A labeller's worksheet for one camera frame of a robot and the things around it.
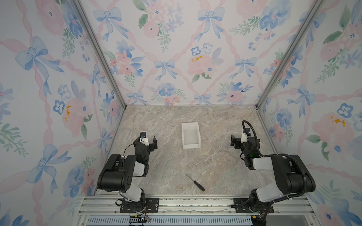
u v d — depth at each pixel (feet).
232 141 2.83
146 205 2.40
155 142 2.81
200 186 2.62
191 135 3.31
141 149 2.31
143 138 2.55
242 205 2.40
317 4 2.23
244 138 2.73
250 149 2.40
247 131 2.62
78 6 2.26
